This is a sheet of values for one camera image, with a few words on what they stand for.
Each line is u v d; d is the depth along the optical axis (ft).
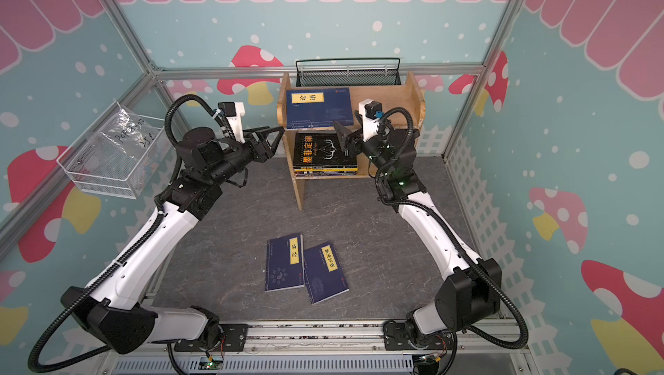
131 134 2.43
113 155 2.39
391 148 1.71
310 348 2.43
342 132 1.97
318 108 2.36
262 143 1.87
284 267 2.85
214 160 1.66
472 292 1.33
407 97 2.59
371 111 1.77
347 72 2.94
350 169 2.72
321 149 2.79
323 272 2.85
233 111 1.82
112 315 1.27
